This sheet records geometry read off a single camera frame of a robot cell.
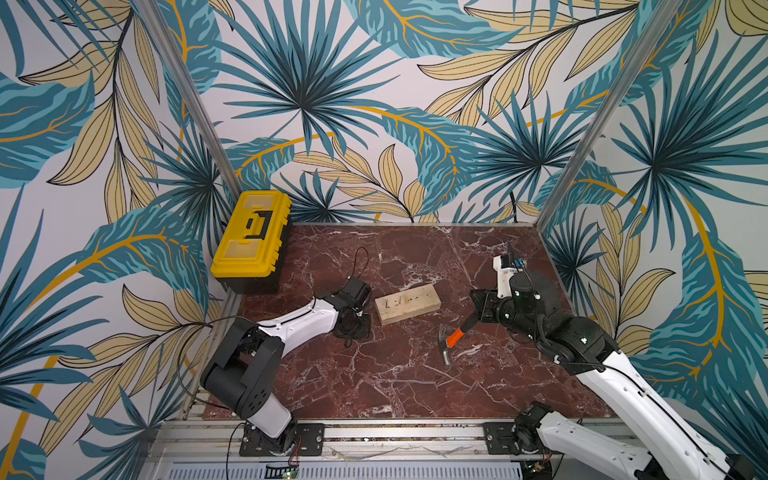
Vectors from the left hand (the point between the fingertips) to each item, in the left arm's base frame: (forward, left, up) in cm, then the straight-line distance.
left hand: (361, 335), depth 88 cm
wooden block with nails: (+11, -14, 0) cm, 18 cm away
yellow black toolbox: (+17, +34, +13) cm, 41 cm away
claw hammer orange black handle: (-6, -23, +11) cm, 26 cm away
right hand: (0, -27, +25) cm, 37 cm away
